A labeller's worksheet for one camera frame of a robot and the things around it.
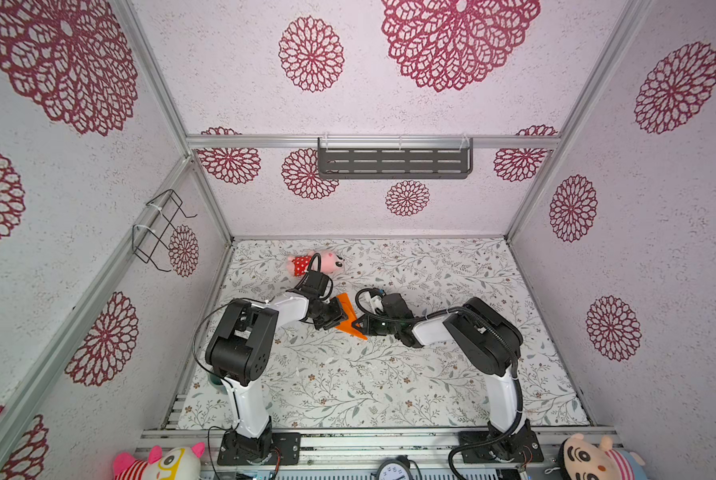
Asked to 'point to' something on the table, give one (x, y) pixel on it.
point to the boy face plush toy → (582, 460)
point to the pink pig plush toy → (330, 262)
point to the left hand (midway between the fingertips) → (345, 322)
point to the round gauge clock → (395, 469)
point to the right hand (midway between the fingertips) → (351, 321)
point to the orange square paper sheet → (346, 325)
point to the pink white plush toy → (178, 463)
